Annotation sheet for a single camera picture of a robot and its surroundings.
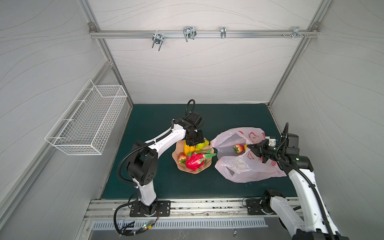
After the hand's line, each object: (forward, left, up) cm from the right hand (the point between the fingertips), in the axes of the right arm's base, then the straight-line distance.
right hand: (247, 144), depth 74 cm
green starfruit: (+3, +24, -9) cm, 26 cm away
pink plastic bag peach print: (-9, +7, -1) cm, 11 cm away
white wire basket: (+1, +78, +12) cm, 79 cm away
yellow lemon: (-1, +1, -1) cm, 2 cm away
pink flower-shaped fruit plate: (+5, +37, -16) cm, 40 cm away
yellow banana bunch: (+4, +31, -16) cm, 35 cm away
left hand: (+6, +24, -9) cm, 26 cm away
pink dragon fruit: (-5, +27, -10) cm, 29 cm away
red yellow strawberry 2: (+7, 0, -16) cm, 18 cm away
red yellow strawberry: (-3, +34, -13) cm, 37 cm away
